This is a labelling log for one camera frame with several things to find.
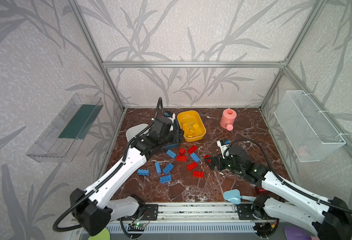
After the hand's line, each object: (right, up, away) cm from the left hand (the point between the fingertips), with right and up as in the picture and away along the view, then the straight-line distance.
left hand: (181, 127), depth 75 cm
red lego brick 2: (+6, -24, +14) cm, 28 cm away
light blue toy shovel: (+27, -36, +2) cm, 45 cm away
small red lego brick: (0, -16, +19) cm, 25 cm away
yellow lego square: (+10, 0, +32) cm, 33 cm away
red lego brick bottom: (+9, -27, +10) cm, 31 cm away
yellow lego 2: (+6, -4, +30) cm, 30 cm away
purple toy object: (+52, -48, -8) cm, 71 cm away
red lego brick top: (+6, -16, +20) cm, 26 cm away
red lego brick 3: (+16, -19, +18) cm, 30 cm away
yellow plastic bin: (+7, 0, +32) cm, 33 cm away
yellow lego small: (+8, -7, +27) cm, 29 cm away
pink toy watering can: (+31, +5, +26) cm, 41 cm away
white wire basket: (+56, -2, -12) cm, 57 cm away
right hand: (+16, -14, +5) cm, 22 cm away
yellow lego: (+2, -1, +27) cm, 27 cm away
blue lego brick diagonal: (-8, -25, +12) cm, 29 cm away
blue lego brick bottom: (-9, -30, +10) cm, 33 cm away
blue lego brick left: (-22, -26, +10) cm, 36 cm away
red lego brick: (-1, -21, +20) cm, 29 cm away
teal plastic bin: (-7, -13, +19) cm, 24 cm away
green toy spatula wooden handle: (-36, -50, -7) cm, 61 cm away
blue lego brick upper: (-7, -18, +20) cm, 28 cm away
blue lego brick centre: (+8, -19, +16) cm, 27 cm away
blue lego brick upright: (-14, -24, +12) cm, 31 cm away
